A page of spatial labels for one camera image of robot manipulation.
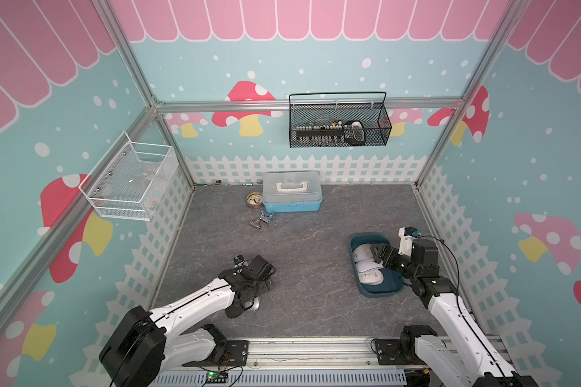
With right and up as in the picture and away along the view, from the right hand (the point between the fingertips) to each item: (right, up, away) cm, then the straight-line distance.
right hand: (380, 248), depth 83 cm
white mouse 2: (-4, -4, +10) cm, 11 cm away
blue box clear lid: (-32, +21, +19) cm, 43 cm away
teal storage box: (+6, -14, +4) cm, 15 cm away
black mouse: (-51, -22, -1) cm, 55 cm away
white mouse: (-1, -11, +4) cm, 12 cm away
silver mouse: (-44, -19, -2) cm, 48 cm away
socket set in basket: (-17, +42, +6) cm, 46 cm away
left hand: (-43, -15, +1) cm, 46 cm away
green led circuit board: (-54, -38, -11) cm, 66 cm away
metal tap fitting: (-42, +9, +22) cm, 49 cm away
